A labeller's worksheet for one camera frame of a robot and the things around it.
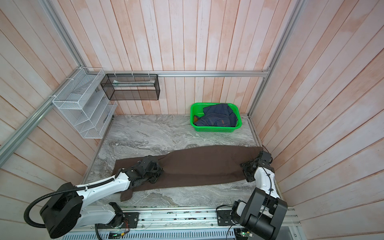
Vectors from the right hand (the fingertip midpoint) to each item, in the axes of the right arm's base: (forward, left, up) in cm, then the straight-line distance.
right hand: (244, 167), depth 88 cm
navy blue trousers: (+41, +11, +3) cm, 43 cm away
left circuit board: (-35, +68, -3) cm, 76 cm away
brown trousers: (+2, +27, -3) cm, 28 cm away
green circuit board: (-33, +5, -3) cm, 33 cm away
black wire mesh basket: (+50, +75, +22) cm, 93 cm away
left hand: (-5, +46, +2) cm, 47 cm away
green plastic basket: (+48, +28, +3) cm, 55 cm away
